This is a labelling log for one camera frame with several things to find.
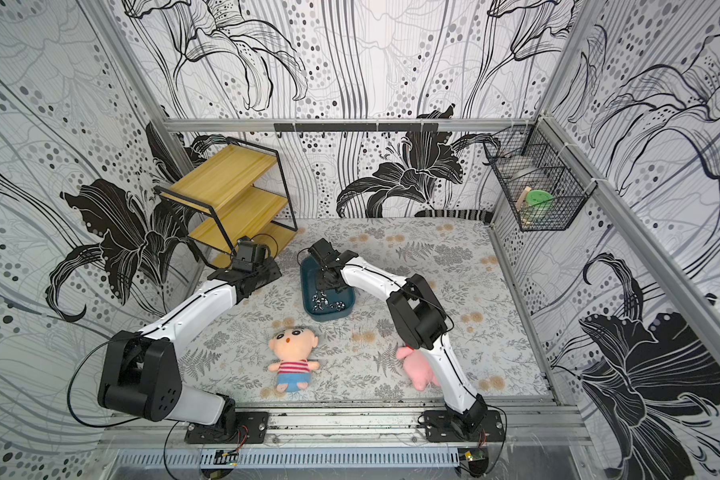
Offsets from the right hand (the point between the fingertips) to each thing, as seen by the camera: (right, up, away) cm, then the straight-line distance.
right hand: (328, 277), depth 98 cm
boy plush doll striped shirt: (-7, -16, -19) cm, 26 cm away
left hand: (-15, +2, -8) cm, 17 cm away
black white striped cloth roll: (+61, +23, +20) cm, 68 cm away
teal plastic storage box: (-7, -3, -1) cm, 7 cm away
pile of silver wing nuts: (-2, -7, -3) cm, 8 cm away
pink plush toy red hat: (+26, -21, -22) cm, 40 cm away
